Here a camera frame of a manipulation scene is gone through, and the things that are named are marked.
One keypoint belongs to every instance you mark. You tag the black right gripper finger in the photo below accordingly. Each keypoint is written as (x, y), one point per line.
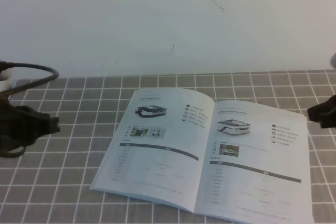
(324, 113)

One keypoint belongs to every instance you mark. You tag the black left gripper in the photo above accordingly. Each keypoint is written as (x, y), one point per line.
(21, 126)

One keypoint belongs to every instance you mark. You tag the white robot catalogue book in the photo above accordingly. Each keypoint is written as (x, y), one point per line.
(233, 160)

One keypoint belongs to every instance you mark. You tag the grey checked tablecloth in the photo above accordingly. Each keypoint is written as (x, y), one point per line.
(50, 182)

